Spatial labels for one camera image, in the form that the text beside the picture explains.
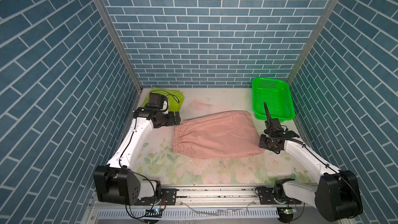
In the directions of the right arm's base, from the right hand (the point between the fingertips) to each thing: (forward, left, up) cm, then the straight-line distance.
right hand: (262, 141), depth 87 cm
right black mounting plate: (-26, 0, -6) cm, 27 cm away
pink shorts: (+6, +19, -5) cm, 21 cm away
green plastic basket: (+42, -19, -5) cm, 46 cm away
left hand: (+2, +50, +14) cm, 51 cm away
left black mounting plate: (-30, +48, -5) cm, 57 cm away
